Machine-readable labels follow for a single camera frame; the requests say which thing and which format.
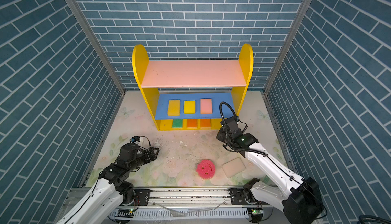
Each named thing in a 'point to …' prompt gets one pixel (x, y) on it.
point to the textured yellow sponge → (174, 108)
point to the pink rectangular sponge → (206, 106)
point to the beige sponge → (233, 167)
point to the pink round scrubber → (205, 169)
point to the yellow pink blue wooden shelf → (186, 95)
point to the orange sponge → (192, 123)
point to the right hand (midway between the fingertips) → (217, 131)
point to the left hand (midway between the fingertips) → (155, 151)
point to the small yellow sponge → (189, 107)
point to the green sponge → (177, 123)
